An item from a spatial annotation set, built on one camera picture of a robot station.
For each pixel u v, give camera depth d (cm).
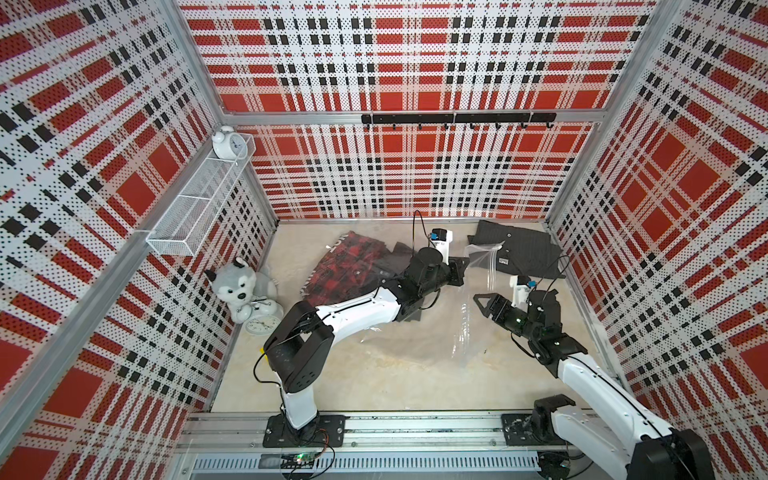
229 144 80
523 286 75
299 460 69
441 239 72
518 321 70
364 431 75
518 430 73
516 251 111
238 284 82
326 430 73
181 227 88
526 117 88
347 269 102
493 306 73
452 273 72
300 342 48
